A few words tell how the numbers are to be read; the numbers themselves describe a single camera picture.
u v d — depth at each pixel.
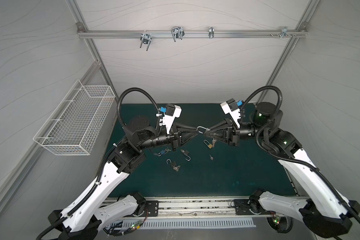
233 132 0.46
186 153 0.93
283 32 0.77
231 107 0.45
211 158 0.91
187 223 0.70
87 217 0.38
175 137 0.45
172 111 0.45
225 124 0.48
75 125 0.69
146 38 0.79
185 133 0.51
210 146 0.95
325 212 0.38
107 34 0.78
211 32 0.78
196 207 0.75
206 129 0.49
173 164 0.88
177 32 0.76
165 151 0.94
